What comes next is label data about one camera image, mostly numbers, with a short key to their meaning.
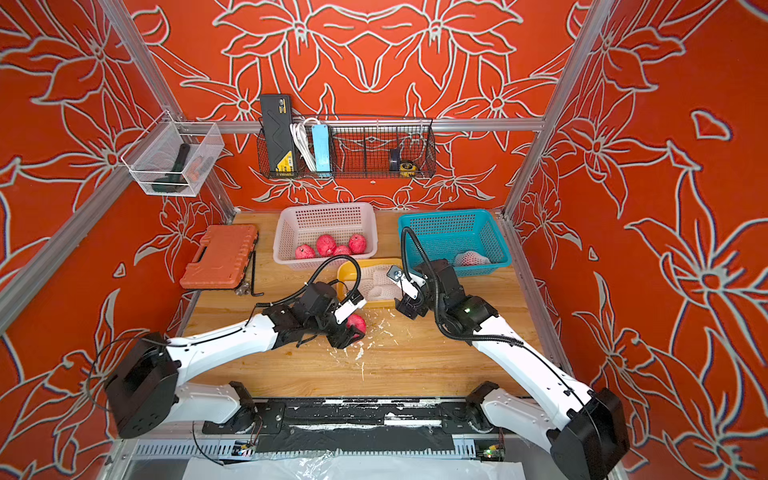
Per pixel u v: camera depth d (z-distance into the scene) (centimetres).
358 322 78
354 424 73
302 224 112
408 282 65
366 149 90
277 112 85
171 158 91
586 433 37
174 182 80
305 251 100
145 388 42
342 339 71
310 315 63
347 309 71
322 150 89
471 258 95
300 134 85
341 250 100
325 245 102
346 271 96
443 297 57
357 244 103
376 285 85
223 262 100
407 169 94
